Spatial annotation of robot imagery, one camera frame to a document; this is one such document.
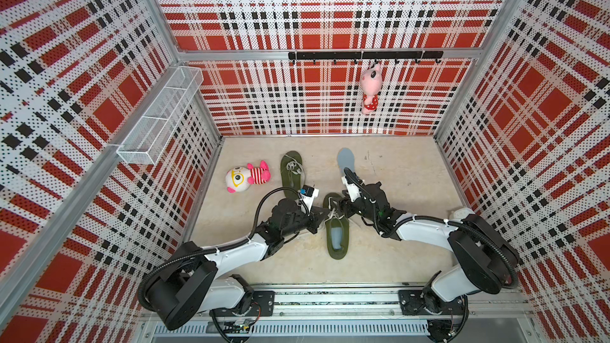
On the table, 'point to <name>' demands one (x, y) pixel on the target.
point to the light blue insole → (345, 158)
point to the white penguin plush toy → (238, 179)
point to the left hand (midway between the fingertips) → (331, 211)
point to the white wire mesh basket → (148, 140)
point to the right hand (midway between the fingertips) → (340, 194)
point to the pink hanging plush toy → (370, 82)
